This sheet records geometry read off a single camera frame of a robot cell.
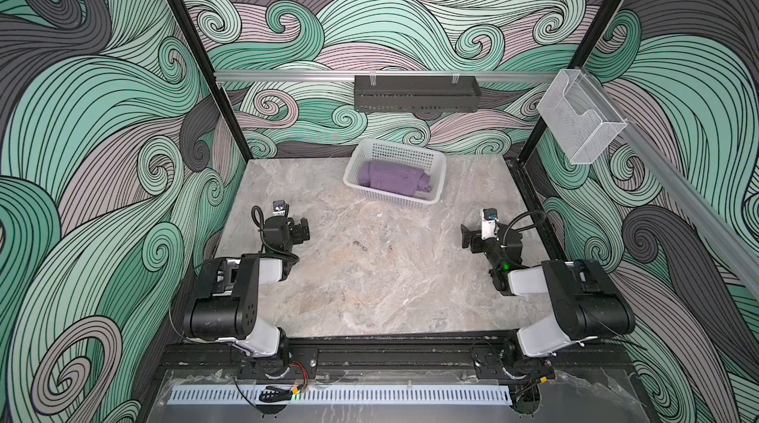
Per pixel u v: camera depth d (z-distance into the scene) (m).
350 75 0.94
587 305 0.44
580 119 0.77
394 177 1.04
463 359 0.75
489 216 0.80
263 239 0.71
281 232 0.74
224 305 0.45
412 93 0.95
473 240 0.84
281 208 0.81
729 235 0.53
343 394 0.70
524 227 0.80
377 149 1.16
